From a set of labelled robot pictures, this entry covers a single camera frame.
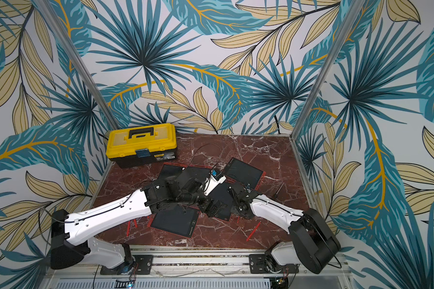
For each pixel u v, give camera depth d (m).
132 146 0.93
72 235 0.39
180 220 0.86
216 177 0.58
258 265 0.73
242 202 0.63
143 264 0.74
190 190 0.52
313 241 0.42
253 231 0.83
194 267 0.73
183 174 0.50
